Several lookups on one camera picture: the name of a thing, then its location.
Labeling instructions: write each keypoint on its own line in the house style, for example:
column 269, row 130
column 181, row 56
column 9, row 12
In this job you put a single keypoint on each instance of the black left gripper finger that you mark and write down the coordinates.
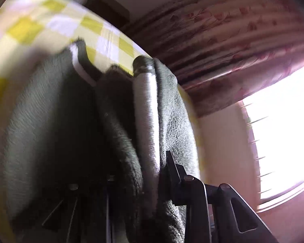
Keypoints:
column 177, row 182

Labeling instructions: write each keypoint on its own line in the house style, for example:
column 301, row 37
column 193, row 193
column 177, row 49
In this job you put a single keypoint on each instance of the green white knit sweater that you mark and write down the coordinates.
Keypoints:
column 81, row 143

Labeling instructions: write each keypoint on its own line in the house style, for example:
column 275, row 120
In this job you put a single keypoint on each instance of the window with bars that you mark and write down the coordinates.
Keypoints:
column 275, row 123

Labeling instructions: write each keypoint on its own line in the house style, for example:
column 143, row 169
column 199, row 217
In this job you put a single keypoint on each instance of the pink floral curtain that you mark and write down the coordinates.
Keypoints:
column 222, row 51

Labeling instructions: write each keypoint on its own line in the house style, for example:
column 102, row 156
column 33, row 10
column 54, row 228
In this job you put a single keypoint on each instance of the dark wooden nightstand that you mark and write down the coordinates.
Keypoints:
column 110, row 10

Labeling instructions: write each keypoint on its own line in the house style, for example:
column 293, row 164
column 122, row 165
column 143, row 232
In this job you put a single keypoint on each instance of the yellow checkered bed sheet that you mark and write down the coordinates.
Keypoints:
column 32, row 31

